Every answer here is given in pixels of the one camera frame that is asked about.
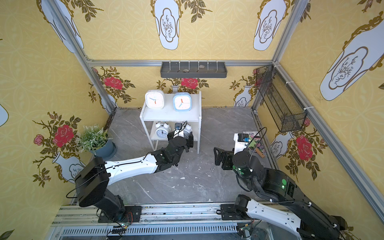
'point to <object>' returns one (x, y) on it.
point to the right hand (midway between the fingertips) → (221, 152)
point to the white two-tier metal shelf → (168, 114)
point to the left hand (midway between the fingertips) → (187, 133)
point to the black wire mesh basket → (286, 108)
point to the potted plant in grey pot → (95, 139)
